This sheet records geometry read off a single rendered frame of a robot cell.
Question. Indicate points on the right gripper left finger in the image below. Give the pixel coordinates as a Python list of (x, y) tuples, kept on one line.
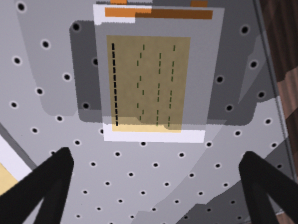
[(51, 181)]

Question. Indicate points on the white gel cassette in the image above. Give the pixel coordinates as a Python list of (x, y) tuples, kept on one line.
[(156, 68)]

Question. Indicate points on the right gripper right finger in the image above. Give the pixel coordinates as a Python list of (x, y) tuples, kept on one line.
[(259, 178)]

